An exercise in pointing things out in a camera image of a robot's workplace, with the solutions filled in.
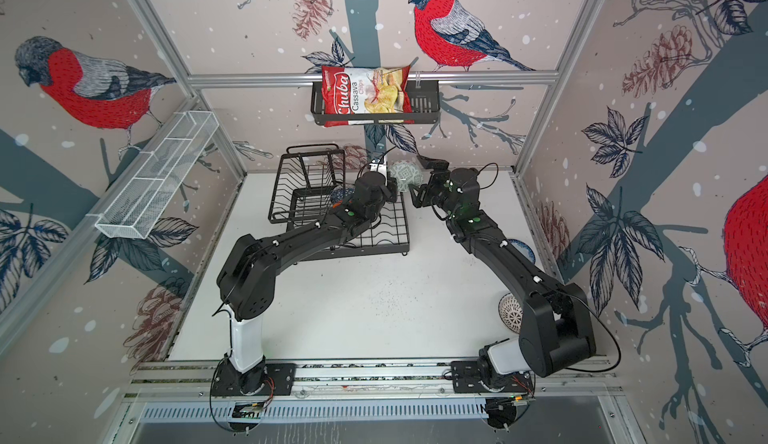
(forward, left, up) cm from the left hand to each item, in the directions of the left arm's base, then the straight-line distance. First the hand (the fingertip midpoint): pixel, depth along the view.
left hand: (390, 171), depth 85 cm
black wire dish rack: (+6, +27, -9) cm, 29 cm away
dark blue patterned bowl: (+11, +19, -22) cm, 30 cm away
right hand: (-6, -3, +6) cm, 9 cm away
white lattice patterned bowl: (-32, -34, -25) cm, 53 cm away
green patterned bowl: (+3, -5, -3) cm, 6 cm away
